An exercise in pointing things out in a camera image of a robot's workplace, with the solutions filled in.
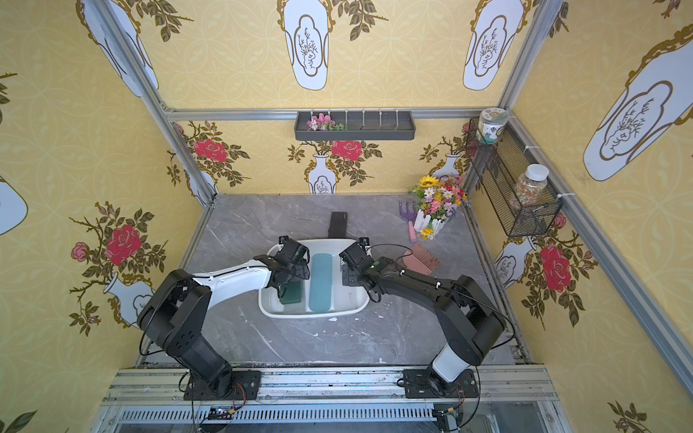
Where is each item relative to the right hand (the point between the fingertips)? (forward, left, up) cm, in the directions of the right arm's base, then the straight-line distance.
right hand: (364, 269), depth 92 cm
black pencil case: (+22, +11, -5) cm, 25 cm away
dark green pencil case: (-8, +23, -2) cm, 25 cm away
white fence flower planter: (+23, -26, +11) cm, 36 cm away
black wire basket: (+35, -48, +16) cm, 62 cm away
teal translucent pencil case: (-4, +15, -4) cm, 16 cm away
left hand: (+1, +27, -2) cm, 27 cm away
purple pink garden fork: (+30, -19, -7) cm, 36 cm away
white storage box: (-10, +6, -3) cm, 12 cm away
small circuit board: (-41, +38, -7) cm, 57 cm away
